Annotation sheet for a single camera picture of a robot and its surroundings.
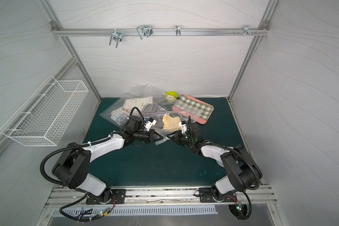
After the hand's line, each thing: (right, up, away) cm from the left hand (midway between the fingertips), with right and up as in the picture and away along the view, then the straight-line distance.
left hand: (163, 139), depth 81 cm
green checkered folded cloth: (+29, +17, +29) cm, 44 cm away
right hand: (+2, +1, +3) cm, 4 cm away
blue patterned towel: (-35, +13, +24) cm, 44 cm away
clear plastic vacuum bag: (-20, +34, +34) cm, 52 cm away
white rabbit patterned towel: (-23, +23, +34) cm, 47 cm away
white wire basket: (-58, +13, -13) cm, 61 cm away
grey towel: (-7, +15, +22) cm, 28 cm away
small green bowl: (+4, +29, +34) cm, 45 cm away
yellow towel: (+4, +7, +18) cm, 20 cm away
